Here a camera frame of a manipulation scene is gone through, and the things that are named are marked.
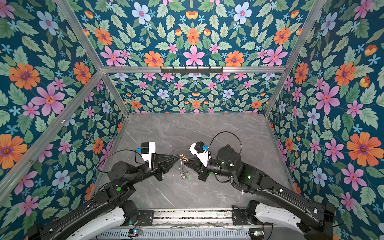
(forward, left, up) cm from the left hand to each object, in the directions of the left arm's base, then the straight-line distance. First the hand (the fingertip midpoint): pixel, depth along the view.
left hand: (177, 157), depth 52 cm
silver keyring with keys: (-2, -1, -8) cm, 9 cm away
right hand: (+2, -2, -7) cm, 7 cm away
